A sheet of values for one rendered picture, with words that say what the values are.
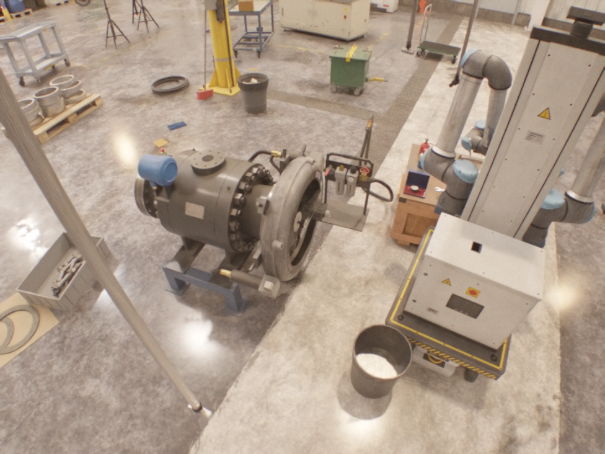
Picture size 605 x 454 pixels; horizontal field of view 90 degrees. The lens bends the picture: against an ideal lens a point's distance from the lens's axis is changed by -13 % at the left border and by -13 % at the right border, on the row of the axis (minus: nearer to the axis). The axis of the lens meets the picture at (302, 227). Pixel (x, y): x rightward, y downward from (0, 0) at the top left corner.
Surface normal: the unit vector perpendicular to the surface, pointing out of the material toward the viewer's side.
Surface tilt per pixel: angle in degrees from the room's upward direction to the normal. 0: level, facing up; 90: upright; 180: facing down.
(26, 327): 0
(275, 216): 46
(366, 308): 0
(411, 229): 90
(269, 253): 75
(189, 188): 38
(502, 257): 0
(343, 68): 90
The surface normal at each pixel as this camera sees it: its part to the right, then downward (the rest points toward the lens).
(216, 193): -0.21, -0.18
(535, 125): -0.50, 0.61
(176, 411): 0.00, -0.71
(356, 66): -0.29, 0.67
